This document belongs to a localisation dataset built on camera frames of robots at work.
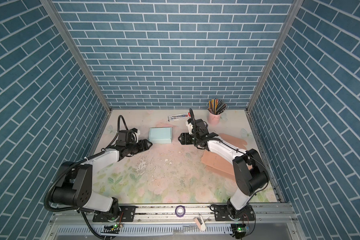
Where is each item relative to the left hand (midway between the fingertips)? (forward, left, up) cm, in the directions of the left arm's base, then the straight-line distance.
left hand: (149, 144), depth 92 cm
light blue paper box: (+12, -5, -7) cm, 15 cm away
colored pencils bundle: (+28, -46, +6) cm, 54 cm away
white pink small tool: (-41, -29, -4) cm, 50 cm away
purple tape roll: (-35, -21, -6) cm, 42 cm away
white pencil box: (+29, -18, -6) cm, 35 cm away
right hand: (+2, -21, +6) cm, 21 cm away
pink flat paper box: (-10, -44, -6) cm, 45 cm away
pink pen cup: (+20, -43, +1) cm, 47 cm away
